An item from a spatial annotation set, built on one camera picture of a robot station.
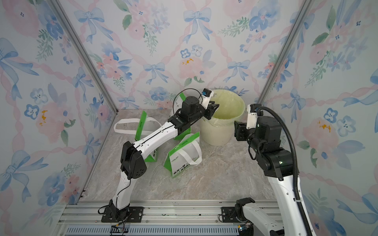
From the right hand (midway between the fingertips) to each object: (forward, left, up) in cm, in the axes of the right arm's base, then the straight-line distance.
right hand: (243, 120), depth 63 cm
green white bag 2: (+8, +26, -21) cm, 34 cm away
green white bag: (+6, +50, -13) cm, 52 cm away
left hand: (+16, +9, -4) cm, 19 cm away
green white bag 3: (-7, +24, -15) cm, 30 cm away
